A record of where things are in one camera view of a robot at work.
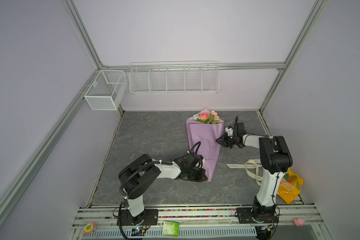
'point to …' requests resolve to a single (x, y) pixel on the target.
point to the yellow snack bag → (290, 186)
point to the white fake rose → (195, 116)
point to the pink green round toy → (89, 228)
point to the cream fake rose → (217, 118)
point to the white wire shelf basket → (174, 79)
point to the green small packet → (170, 228)
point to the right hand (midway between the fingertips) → (217, 141)
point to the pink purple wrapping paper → (210, 135)
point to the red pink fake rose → (204, 116)
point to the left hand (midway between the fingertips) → (207, 181)
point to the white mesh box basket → (107, 90)
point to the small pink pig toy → (299, 222)
